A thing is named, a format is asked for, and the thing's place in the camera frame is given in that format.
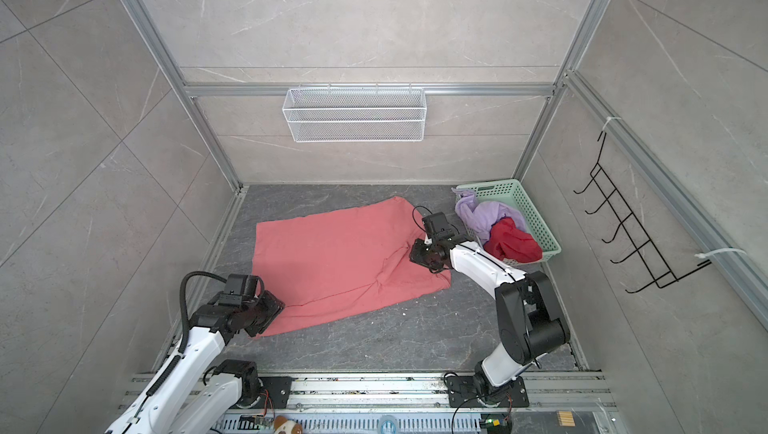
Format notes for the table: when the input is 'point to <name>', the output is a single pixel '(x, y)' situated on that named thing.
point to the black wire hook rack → (631, 230)
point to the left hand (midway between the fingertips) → (281, 300)
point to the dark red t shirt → (509, 242)
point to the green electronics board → (496, 423)
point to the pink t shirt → (330, 265)
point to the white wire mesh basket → (348, 115)
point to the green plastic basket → (511, 193)
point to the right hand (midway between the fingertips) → (413, 253)
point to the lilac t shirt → (480, 216)
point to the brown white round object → (282, 425)
